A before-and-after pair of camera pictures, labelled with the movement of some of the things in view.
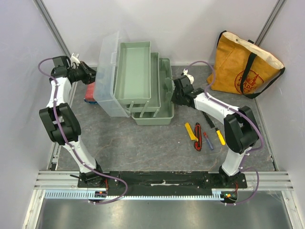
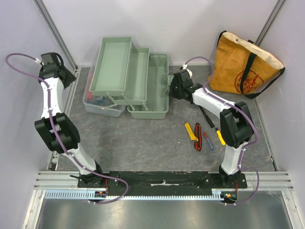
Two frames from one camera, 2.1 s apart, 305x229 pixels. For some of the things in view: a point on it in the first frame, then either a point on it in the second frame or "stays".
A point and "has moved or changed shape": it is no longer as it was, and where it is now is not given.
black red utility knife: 198,144 stays
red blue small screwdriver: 208,140 stays
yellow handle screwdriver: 220,136 stays
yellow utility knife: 192,137 stays
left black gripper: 86,70 → 71,77
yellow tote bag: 241,67 stays
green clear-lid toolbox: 132,82 has moved or changed shape
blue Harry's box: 91,102 → 102,100
